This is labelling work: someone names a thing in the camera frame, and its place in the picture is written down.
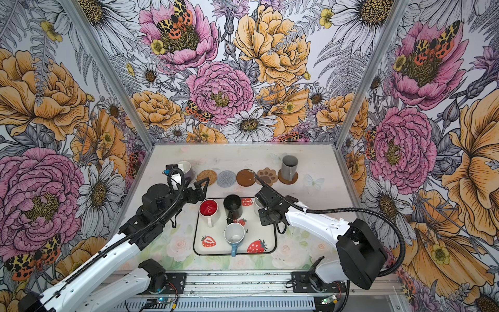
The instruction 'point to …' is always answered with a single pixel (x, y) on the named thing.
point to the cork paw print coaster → (268, 175)
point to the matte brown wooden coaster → (286, 181)
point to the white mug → (256, 206)
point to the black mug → (232, 207)
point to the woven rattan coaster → (205, 173)
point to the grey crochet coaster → (226, 179)
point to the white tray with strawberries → (210, 241)
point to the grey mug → (288, 167)
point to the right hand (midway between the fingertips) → (268, 222)
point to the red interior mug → (208, 208)
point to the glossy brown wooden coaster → (245, 177)
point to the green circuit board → (158, 303)
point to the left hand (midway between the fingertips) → (200, 184)
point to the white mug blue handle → (234, 234)
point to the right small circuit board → (332, 298)
